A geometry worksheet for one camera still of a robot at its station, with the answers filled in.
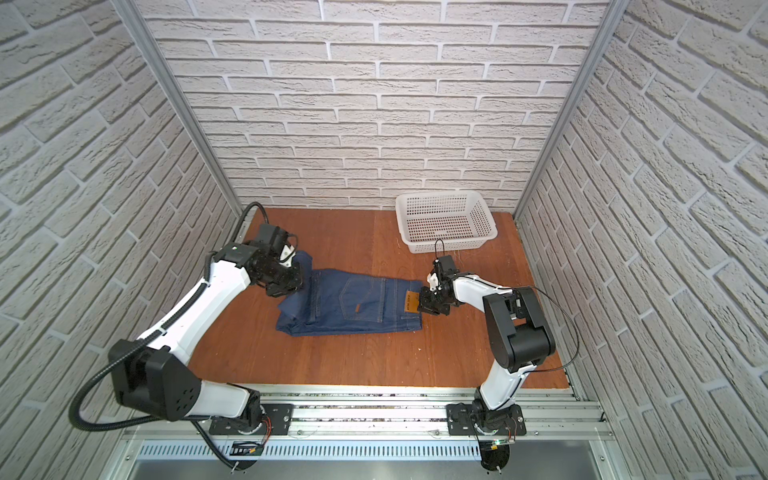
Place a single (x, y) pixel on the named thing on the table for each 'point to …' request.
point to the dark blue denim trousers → (334, 301)
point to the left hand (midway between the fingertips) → (307, 281)
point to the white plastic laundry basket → (461, 219)
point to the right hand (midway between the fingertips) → (419, 305)
